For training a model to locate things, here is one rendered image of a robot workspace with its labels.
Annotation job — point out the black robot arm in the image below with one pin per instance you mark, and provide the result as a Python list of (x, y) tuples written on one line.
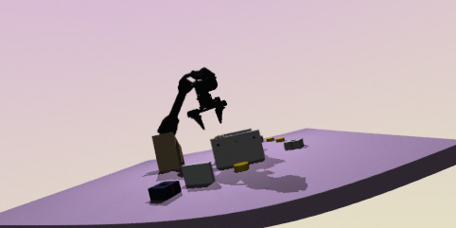
[(206, 84)]

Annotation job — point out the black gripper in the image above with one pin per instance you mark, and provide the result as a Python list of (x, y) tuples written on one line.
[(195, 114)]

